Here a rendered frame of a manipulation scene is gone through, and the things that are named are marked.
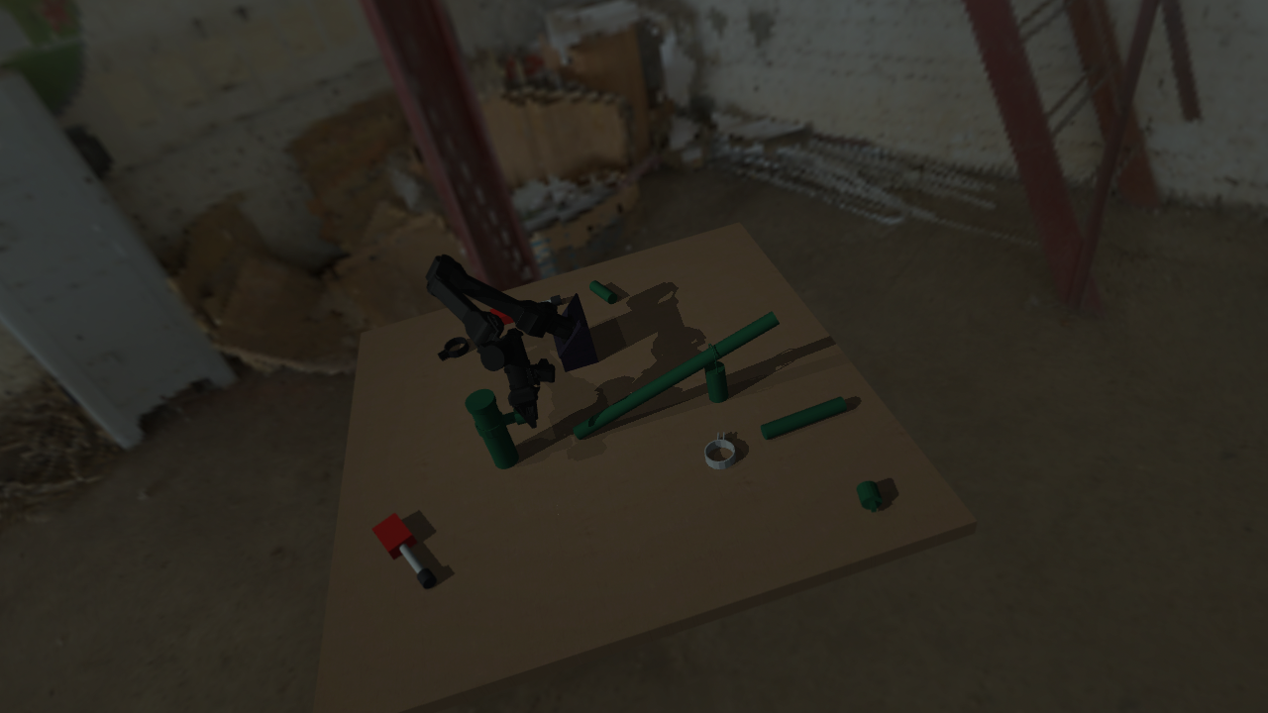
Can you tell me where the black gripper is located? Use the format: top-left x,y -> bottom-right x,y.
503,357 -> 540,429

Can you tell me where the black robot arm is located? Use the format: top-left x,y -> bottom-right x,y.
425,255 -> 576,384

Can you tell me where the grey metal band with two small prongs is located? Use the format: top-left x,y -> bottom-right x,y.
704,433 -> 735,469

